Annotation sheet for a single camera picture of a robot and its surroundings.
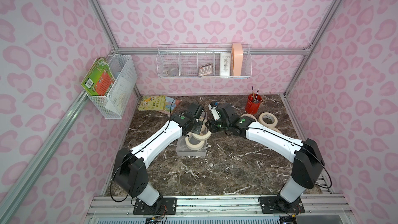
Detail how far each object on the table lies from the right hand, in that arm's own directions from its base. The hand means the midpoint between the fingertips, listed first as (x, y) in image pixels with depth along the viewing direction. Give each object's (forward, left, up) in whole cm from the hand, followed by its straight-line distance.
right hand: (207, 123), depth 82 cm
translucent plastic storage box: (-8, +15, -18) cm, 24 cm away
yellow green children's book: (+29, +41, -16) cm, 53 cm away
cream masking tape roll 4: (+14, -34, -17) cm, 41 cm away
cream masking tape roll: (-7, +2, -3) cm, 8 cm away
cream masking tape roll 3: (+18, -28, -17) cm, 38 cm away
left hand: (+1, +7, -2) cm, 7 cm away
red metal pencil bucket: (+23, -30, -10) cm, 39 cm away
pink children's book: (+28, +27, -17) cm, 42 cm away
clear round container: (+29, +21, +12) cm, 38 cm away
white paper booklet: (+9, +46, +10) cm, 48 cm away
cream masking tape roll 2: (-6, +8, -15) cm, 18 cm away
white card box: (+33, -10, +13) cm, 37 cm away
